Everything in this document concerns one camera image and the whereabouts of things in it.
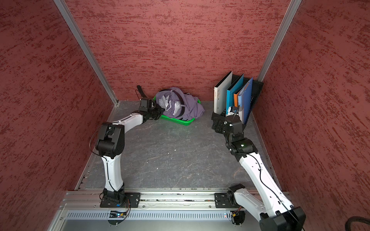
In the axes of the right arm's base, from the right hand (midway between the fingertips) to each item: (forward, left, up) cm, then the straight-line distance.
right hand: (219, 122), depth 76 cm
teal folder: (+27, -16, +2) cm, 32 cm away
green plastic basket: (+14, +18, -18) cm, 29 cm away
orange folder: (+18, -13, 0) cm, 22 cm away
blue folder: (+20, -21, -5) cm, 29 cm away
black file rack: (+34, -33, -4) cm, 48 cm away
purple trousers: (+22, +25, -8) cm, 34 cm away
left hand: (+22, +33, -14) cm, 42 cm away
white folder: (+26, -5, -2) cm, 26 cm away
